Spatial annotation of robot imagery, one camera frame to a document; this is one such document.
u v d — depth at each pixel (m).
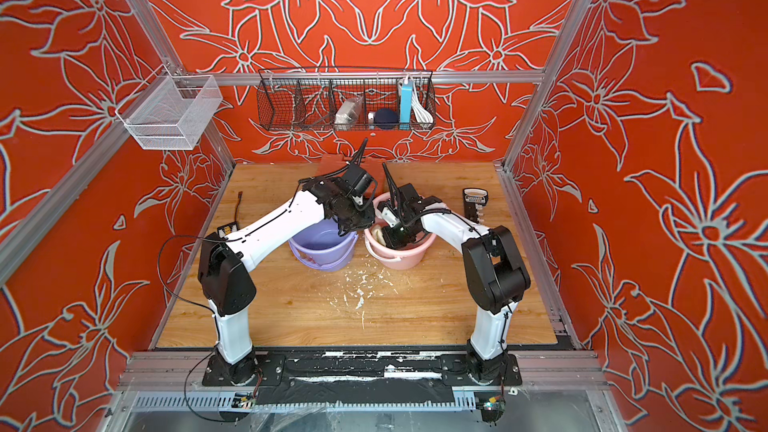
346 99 0.97
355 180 0.65
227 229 0.98
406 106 0.88
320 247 0.77
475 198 1.07
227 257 0.47
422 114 0.91
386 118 0.95
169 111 0.91
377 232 0.82
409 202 0.74
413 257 0.76
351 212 0.69
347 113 0.92
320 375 0.73
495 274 0.49
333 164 1.15
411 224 0.68
